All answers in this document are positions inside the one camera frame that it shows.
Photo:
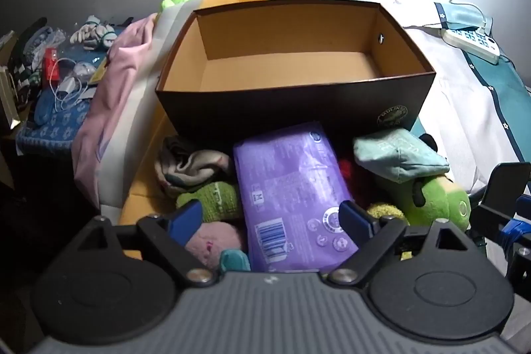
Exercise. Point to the green knitted sock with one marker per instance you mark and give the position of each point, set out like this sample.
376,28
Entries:
219,201

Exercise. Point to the mint zip pouch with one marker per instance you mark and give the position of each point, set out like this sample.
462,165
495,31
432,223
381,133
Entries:
399,156

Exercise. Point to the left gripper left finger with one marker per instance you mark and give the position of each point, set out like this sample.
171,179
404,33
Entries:
163,239

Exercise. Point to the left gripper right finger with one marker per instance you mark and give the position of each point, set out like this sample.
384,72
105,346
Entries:
376,240

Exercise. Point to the striped rolled scarf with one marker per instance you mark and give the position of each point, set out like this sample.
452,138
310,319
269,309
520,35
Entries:
179,170

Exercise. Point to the yellow cloth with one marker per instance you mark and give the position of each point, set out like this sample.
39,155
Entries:
379,210

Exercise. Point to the purple pad package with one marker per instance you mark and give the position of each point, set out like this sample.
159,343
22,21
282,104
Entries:
291,188

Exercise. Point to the red knitted item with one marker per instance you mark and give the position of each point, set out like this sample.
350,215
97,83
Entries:
347,171

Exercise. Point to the red small packet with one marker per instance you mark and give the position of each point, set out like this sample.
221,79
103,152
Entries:
50,72

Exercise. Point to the pink cloth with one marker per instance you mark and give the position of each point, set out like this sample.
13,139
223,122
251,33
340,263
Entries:
124,60

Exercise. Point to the white charger with cable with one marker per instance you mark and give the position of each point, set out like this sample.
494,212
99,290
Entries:
76,86

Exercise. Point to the pink plush toy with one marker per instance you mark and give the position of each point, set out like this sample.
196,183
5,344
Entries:
211,239

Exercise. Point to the dark cardboard box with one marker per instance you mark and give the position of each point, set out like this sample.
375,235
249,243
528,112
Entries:
239,71

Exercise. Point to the striped socks pack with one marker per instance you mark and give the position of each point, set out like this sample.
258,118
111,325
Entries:
25,61

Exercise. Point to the white power strip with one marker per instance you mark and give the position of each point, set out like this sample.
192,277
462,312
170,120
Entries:
472,42

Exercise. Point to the green caterpillar plush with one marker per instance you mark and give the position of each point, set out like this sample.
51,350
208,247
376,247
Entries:
428,194

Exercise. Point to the blue floral mat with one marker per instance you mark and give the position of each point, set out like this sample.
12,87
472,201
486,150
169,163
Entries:
55,131

